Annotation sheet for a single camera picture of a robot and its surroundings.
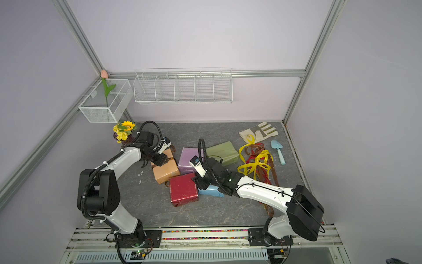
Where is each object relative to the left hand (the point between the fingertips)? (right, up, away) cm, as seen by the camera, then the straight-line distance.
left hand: (163, 159), depth 92 cm
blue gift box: (+28, -14, -11) cm, 33 cm away
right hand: (+21, -5, -13) cm, 25 cm away
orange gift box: (+3, -6, -3) cm, 7 cm away
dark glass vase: (-18, +10, -4) cm, 21 cm away
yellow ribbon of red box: (+54, +9, +16) cm, 57 cm away
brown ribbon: (+58, +4, +13) cm, 59 cm away
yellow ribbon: (+59, -1, +7) cm, 60 cm away
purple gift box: (+12, -4, -2) cm, 13 cm away
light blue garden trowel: (+69, +7, +16) cm, 71 cm away
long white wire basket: (+10, +43, +6) cm, 45 cm away
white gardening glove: (+60, +16, +23) cm, 67 cm away
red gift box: (+14, -14, -11) cm, 23 cm away
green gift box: (+36, +4, +6) cm, 37 cm away
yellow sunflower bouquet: (-18, +16, -8) cm, 26 cm away
